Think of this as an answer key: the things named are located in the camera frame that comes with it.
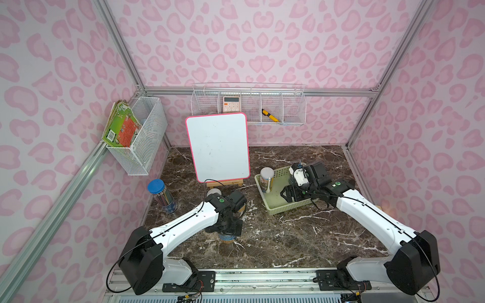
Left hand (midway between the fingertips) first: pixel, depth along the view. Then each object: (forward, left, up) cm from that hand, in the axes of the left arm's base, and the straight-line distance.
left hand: (229, 228), depth 80 cm
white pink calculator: (+54, 0, +25) cm, 59 cm away
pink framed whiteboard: (+34, +5, +15) cm, 37 cm away
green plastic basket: (+15, -21, -6) cm, 26 cm away
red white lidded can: (+15, +7, +5) cm, 17 cm away
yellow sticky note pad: (+14, -75, -11) cm, 78 cm away
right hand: (+13, -25, +9) cm, 30 cm away
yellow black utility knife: (+52, -17, +20) cm, 59 cm away
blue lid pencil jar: (+12, +29, +12) cm, 34 cm away
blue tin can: (-3, +1, -3) cm, 5 cm away
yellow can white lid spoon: (+21, -17, +6) cm, 27 cm away
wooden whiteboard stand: (+25, 0, -3) cm, 25 cm away
